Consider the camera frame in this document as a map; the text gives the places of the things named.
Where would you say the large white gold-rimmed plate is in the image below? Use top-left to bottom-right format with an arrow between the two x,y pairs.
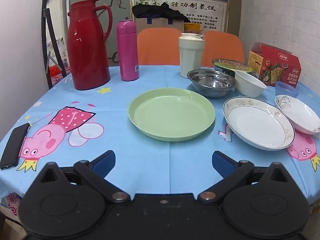
223,96 -> 296,151

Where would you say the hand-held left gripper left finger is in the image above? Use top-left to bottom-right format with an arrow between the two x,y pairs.
37,150 -> 131,204

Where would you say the green lidded instant noodle cup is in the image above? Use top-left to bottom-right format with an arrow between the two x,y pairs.
212,58 -> 255,78

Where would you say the pink insulated bottle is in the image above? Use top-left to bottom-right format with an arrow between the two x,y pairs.
116,17 -> 140,82

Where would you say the cream lidded tumbler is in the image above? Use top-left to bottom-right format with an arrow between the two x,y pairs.
178,32 -> 206,78

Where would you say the orange chair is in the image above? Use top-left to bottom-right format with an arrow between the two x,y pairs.
137,28 -> 182,66
201,31 -> 245,68

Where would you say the wall poster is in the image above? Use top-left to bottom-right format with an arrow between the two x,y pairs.
134,0 -> 228,34

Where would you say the red thermos jug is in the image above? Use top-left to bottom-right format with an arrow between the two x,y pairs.
67,0 -> 113,91

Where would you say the brown paper bag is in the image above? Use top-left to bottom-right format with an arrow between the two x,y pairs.
135,17 -> 185,33

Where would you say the black smartphone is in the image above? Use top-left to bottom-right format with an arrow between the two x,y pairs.
0,123 -> 31,171

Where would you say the small blue cup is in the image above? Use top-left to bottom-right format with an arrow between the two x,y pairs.
275,81 -> 299,98

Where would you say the black cloth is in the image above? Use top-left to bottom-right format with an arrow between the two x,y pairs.
132,4 -> 190,23

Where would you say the white ribbed bowl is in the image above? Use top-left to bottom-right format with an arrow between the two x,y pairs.
234,69 -> 268,98

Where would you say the red cracker box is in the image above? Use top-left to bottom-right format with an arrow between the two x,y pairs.
248,42 -> 302,88

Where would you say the blue cartoon printed tablecloth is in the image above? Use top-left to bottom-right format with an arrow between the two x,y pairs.
0,64 -> 320,220

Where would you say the white plate with scroll pattern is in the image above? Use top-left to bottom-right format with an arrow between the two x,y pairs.
275,95 -> 320,135

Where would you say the yellow snack bag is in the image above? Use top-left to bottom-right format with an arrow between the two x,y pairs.
184,22 -> 203,35

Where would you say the stainless steel bowl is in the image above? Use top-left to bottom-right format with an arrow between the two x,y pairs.
187,69 -> 238,99

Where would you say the green plastic plate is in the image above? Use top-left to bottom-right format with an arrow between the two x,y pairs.
128,88 -> 216,142

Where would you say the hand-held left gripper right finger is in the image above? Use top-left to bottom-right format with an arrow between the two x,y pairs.
197,151 -> 290,203

